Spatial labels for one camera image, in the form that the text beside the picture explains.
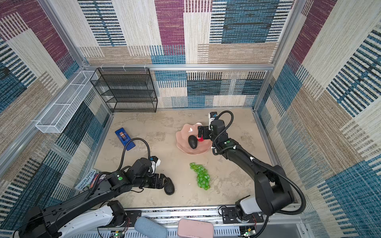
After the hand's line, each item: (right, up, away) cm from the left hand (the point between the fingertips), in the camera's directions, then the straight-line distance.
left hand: (165, 181), depth 77 cm
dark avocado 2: (+2, -5, +1) cm, 5 cm away
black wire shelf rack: (-34, +54, +32) cm, 71 cm away
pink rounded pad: (+15, -19, -7) cm, 25 cm away
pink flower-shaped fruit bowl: (+7, +22, +24) cm, 33 cm away
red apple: (+20, +19, +23) cm, 36 cm away
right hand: (+23, +27, +11) cm, 37 cm away
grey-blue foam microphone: (-6, -18, -8) cm, 21 cm away
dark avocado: (+14, +18, +20) cm, 30 cm away
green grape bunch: (+20, 0, +5) cm, 20 cm away
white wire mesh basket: (-51, +32, -6) cm, 60 cm away
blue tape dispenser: (-31, +20, +22) cm, 43 cm away
